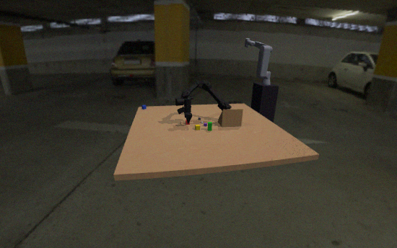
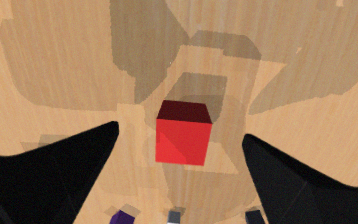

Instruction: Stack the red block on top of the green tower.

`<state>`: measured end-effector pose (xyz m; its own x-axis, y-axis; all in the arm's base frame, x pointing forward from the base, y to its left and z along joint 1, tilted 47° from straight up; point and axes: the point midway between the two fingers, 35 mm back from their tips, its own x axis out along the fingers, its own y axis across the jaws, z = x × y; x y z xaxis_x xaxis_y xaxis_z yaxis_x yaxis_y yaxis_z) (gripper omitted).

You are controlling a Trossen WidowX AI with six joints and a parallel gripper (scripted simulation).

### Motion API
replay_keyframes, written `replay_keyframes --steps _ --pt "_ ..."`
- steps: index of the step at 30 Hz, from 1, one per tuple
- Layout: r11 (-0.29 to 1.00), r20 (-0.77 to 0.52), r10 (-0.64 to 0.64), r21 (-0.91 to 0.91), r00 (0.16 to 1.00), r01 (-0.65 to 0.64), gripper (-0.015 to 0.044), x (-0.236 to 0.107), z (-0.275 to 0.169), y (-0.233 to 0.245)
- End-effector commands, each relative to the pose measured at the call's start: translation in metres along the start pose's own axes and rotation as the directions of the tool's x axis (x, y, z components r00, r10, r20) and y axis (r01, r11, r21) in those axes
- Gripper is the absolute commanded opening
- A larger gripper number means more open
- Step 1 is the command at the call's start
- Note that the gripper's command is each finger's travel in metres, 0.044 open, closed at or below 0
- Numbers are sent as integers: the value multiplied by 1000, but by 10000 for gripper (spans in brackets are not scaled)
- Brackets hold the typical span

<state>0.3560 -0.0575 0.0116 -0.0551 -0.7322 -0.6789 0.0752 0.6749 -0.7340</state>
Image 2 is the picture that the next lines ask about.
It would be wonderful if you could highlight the purple cube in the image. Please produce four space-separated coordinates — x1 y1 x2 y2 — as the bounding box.
110 210 135 224

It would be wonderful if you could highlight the red block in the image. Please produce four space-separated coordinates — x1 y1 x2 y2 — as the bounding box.
155 100 212 166

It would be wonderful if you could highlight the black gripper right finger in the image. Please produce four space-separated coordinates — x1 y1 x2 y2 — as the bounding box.
242 134 358 224

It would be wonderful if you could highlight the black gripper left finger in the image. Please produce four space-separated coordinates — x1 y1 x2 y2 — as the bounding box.
0 121 119 224

